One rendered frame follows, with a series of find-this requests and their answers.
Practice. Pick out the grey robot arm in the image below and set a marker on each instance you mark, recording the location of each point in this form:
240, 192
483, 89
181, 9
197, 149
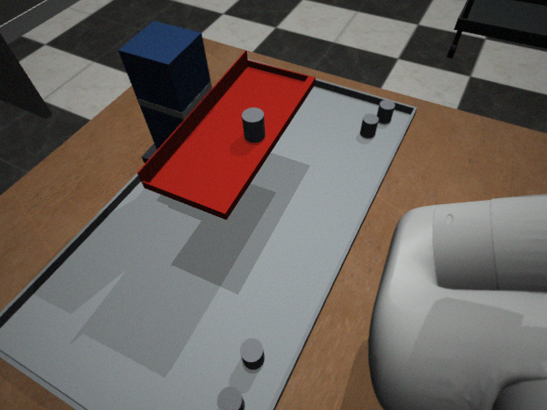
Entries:
444, 333

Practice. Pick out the grey cylinder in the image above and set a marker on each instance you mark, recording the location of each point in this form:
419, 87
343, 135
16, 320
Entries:
369, 125
252, 353
254, 125
230, 398
385, 111

